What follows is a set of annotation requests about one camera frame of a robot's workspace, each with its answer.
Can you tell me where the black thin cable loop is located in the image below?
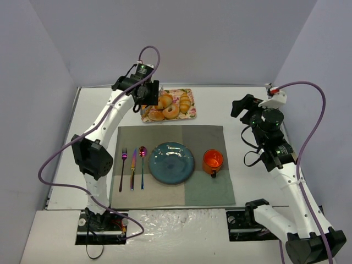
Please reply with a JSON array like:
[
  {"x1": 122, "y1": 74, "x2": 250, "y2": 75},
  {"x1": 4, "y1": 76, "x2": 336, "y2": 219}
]
[{"x1": 85, "y1": 228, "x2": 105, "y2": 260}]

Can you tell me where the floral rectangular tray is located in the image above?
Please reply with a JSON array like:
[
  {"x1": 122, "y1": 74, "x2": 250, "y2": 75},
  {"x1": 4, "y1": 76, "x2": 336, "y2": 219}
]
[{"x1": 141, "y1": 88, "x2": 197, "y2": 123}]

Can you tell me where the iridescent knife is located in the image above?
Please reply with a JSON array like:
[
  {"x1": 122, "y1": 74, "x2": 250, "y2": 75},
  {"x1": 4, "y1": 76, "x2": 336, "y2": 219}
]
[{"x1": 130, "y1": 149, "x2": 137, "y2": 191}]

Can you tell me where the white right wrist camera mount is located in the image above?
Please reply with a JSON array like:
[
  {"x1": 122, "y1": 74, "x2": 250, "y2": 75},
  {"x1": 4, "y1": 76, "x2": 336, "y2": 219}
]
[{"x1": 258, "y1": 87, "x2": 287, "y2": 109}]

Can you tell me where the grey patchwork placemat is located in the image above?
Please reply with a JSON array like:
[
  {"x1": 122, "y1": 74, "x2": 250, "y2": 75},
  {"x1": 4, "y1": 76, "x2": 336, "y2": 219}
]
[{"x1": 109, "y1": 125, "x2": 236, "y2": 209}]

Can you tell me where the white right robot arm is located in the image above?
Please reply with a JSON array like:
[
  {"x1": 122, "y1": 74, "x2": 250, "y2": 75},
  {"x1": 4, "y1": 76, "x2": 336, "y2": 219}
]
[{"x1": 230, "y1": 94, "x2": 347, "y2": 263}]

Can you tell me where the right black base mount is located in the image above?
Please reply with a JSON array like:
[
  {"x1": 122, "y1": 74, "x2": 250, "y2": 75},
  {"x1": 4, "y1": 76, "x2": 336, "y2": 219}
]
[{"x1": 225, "y1": 208, "x2": 278, "y2": 242}]

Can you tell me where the blue ceramic plate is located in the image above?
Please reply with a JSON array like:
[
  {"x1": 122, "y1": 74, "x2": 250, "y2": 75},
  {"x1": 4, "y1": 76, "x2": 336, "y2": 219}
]
[{"x1": 148, "y1": 142, "x2": 195, "y2": 185}]

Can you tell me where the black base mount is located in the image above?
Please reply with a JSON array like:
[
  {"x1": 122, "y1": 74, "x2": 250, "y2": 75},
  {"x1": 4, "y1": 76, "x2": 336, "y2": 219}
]
[
  {"x1": 225, "y1": 208, "x2": 278, "y2": 242},
  {"x1": 75, "y1": 210, "x2": 128, "y2": 245}
]

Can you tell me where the glazed bagel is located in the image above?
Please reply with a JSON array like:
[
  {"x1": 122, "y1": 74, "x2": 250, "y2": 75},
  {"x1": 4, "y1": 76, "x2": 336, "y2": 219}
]
[{"x1": 162, "y1": 103, "x2": 180, "y2": 119}]

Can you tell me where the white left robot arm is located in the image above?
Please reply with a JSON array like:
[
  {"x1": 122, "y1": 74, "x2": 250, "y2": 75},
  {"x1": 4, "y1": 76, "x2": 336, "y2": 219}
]
[{"x1": 72, "y1": 61, "x2": 159, "y2": 217}]

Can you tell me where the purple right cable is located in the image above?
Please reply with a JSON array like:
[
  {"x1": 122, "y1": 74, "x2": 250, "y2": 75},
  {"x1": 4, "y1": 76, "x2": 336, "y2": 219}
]
[{"x1": 279, "y1": 79, "x2": 335, "y2": 264}]

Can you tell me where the round bun front left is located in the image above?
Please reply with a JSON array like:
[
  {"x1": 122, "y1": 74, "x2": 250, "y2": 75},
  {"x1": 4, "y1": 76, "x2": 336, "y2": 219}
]
[{"x1": 148, "y1": 111, "x2": 165, "y2": 122}]

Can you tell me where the iridescent fork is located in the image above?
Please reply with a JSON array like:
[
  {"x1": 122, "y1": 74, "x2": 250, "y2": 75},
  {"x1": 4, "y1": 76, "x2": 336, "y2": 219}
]
[{"x1": 119, "y1": 147, "x2": 128, "y2": 193}]

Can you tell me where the orange mug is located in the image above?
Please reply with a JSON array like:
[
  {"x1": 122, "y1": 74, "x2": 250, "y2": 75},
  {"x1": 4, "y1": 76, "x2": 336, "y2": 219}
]
[{"x1": 202, "y1": 149, "x2": 224, "y2": 178}]

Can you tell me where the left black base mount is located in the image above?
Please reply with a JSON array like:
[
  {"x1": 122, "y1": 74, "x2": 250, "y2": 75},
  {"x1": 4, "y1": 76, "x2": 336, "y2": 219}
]
[{"x1": 75, "y1": 210, "x2": 128, "y2": 245}]

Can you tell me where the left striped croissant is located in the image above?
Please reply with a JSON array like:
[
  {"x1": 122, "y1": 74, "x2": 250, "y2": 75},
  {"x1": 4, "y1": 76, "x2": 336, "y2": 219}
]
[{"x1": 141, "y1": 105, "x2": 153, "y2": 117}]

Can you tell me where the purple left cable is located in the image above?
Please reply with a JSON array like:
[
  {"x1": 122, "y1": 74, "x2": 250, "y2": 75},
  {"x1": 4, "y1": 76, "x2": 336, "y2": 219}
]
[{"x1": 37, "y1": 45, "x2": 161, "y2": 240}]

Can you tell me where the purple cable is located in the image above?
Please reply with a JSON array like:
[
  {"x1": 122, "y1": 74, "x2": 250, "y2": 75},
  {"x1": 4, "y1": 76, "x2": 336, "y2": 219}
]
[
  {"x1": 279, "y1": 79, "x2": 335, "y2": 264},
  {"x1": 37, "y1": 45, "x2": 161, "y2": 240}
]

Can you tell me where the right striped croissant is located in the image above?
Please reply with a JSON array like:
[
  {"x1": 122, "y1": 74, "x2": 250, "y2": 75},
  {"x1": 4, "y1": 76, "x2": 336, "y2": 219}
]
[{"x1": 179, "y1": 92, "x2": 191, "y2": 114}]

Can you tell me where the iridescent spoon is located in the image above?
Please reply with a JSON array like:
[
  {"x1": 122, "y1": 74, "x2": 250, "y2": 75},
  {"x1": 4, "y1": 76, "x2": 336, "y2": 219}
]
[{"x1": 139, "y1": 146, "x2": 147, "y2": 190}]

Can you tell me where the striped croissant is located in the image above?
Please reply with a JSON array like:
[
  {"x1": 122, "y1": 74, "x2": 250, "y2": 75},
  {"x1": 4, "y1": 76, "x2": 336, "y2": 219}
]
[
  {"x1": 179, "y1": 92, "x2": 191, "y2": 114},
  {"x1": 141, "y1": 105, "x2": 153, "y2": 117}
]

